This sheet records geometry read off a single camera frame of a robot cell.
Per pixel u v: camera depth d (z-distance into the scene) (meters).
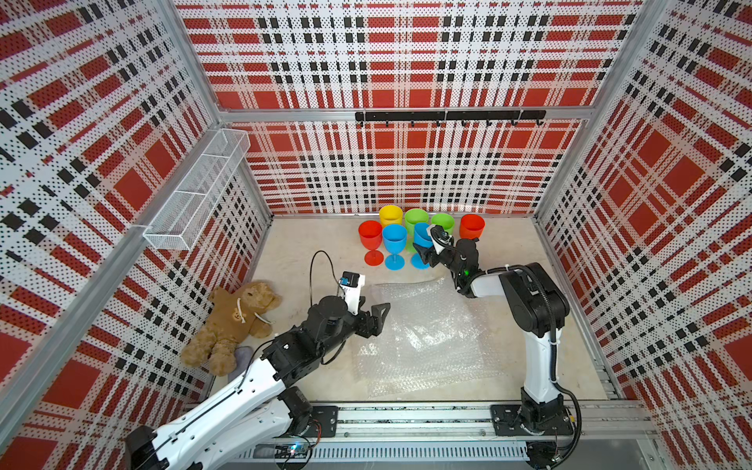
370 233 0.95
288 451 0.70
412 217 1.02
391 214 1.06
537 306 0.55
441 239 0.82
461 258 0.78
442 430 0.73
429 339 0.84
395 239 0.94
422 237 0.90
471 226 0.99
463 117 0.89
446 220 1.01
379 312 0.64
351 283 0.61
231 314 0.84
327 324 0.52
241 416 0.46
